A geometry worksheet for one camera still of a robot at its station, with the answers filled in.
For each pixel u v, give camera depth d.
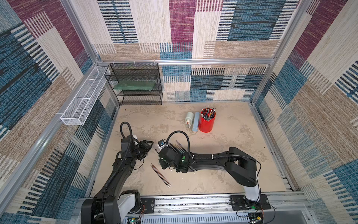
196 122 1.02
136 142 0.70
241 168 0.48
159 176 0.83
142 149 0.75
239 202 0.74
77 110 0.91
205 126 0.97
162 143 0.74
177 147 0.94
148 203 0.75
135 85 0.95
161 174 0.84
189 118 1.02
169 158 0.64
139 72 1.02
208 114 0.94
